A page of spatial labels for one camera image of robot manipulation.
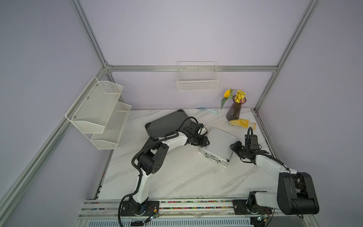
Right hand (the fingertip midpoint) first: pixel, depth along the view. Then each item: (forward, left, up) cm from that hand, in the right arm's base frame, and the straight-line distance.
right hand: (232, 148), depth 92 cm
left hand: (+3, +17, +1) cm, 17 cm away
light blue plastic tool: (+38, +7, -3) cm, 39 cm away
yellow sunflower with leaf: (+31, +1, +21) cm, 37 cm away
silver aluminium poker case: (-1, +9, +1) cm, 9 cm away
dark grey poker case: (+19, +41, +5) cm, 46 cm away
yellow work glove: (+24, -16, -3) cm, 29 cm away
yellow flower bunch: (+29, -8, +20) cm, 36 cm away
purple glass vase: (+28, -7, +5) cm, 30 cm away
